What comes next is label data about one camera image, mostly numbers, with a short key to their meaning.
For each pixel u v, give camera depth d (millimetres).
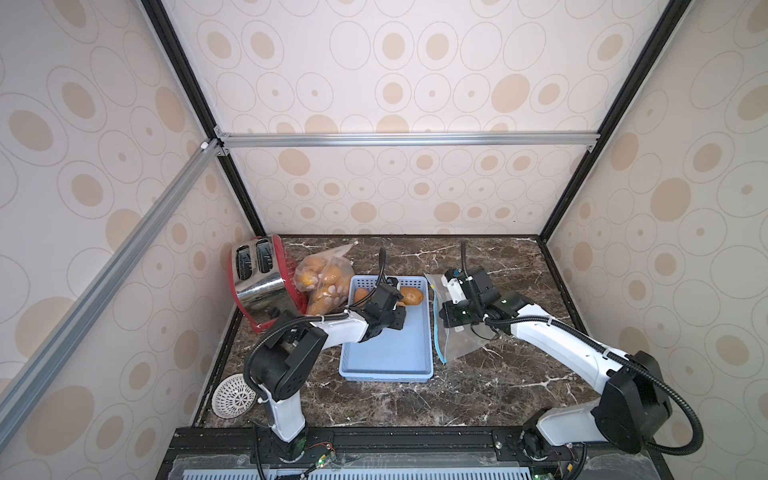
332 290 900
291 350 511
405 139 880
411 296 972
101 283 545
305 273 922
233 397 797
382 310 732
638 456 727
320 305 897
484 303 625
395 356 891
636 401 412
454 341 918
